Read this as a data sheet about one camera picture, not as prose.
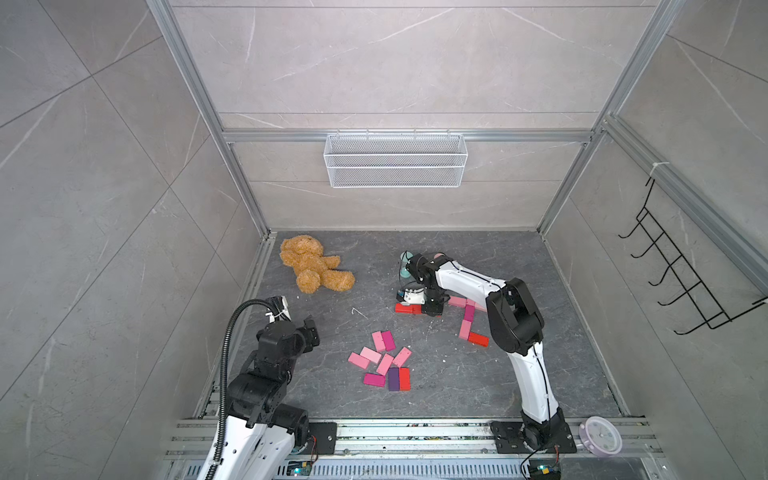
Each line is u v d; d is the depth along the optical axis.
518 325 0.56
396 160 1.01
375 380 0.82
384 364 0.86
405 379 0.82
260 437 0.46
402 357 0.86
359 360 0.86
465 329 0.92
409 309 0.95
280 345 0.51
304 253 1.01
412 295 0.90
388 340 0.90
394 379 0.82
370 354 0.86
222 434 0.44
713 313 0.58
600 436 0.73
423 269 0.74
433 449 0.73
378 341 0.90
